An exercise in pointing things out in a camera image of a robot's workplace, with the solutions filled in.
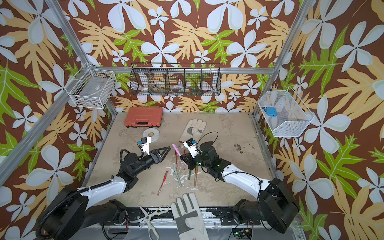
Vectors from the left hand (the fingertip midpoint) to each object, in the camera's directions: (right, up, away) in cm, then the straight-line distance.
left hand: (167, 147), depth 76 cm
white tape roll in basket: (+3, +38, +23) cm, 44 cm away
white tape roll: (-16, +6, +32) cm, 36 cm away
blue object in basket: (+59, +20, +10) cm, 63 cm away
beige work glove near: (+11, -36, -3) cm, 37 cm away
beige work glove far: (+14, +9, +32) cm, 36 cm away
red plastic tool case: (-25, +19, +39) cm, 50 cm away
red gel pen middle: (+2, -8, +20) cm, 22 cm away
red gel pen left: (-4, -21, +10) cm, 24 cm away
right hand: (+7, -6, +2) cm, 9 cm away
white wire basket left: (-46, +33, +10) cm, 58 cm away
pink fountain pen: (+5, -2, +2) cm, 6 cm away
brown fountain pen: (+15, -19, +12) cm, 27 cm away
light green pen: (+4, -19, +12) cm, 23 cm away
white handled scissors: (-6, -40, -7) cm, 41 cm away
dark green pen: (+11, -19, +12) cm, 25 cm away
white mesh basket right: (+66, +17, +7) cm, 68 cm away
